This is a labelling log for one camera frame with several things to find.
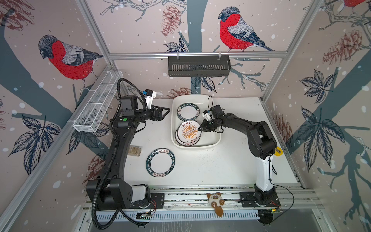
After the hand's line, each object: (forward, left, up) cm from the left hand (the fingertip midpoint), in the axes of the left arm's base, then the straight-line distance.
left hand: (166, 106), depth 74 cm
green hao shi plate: (+22, -11, -31) cm, 40 cm away
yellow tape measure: (-11, -69, -31) cm, 76 cm away
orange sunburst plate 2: (+2, -11, -30) cm, 32 cm away
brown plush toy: (-39, -25, -29) cm, 54 cm away
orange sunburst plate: (-6, -6, -30) cm, 31 cm away
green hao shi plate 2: (-19, +6, -30) cm, 36 cm away
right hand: (+5, -19, -27) cm, 33 cm away
